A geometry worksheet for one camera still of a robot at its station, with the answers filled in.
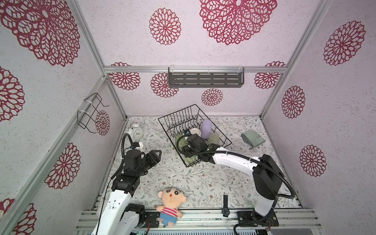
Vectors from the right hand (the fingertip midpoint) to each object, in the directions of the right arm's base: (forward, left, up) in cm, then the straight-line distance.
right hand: (187, 143), depth 87 cm
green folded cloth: (+16, -47, -15) cm, 52 cm away
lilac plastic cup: (+14, -12, -3) cm, 19 cm away
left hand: (-11, +15, +4) cm, 19 cm away
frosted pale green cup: (+9, -17, -7) cm, 20 cm away
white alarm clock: (+12, +36, -5) cm, 38 cm away
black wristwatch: (-32, -21, -15) cm, 41 cm away
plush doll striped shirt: (-30, +6, -5) cm, 31 cm away
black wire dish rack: (+23, +7, -9) cm, 25 cm away
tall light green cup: (-5, -1, -11) cm, 13 cm away
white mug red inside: (+13, -5, -4) cm, 15 cm away
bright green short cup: (-7, +2, +11) cm, 14 cm away
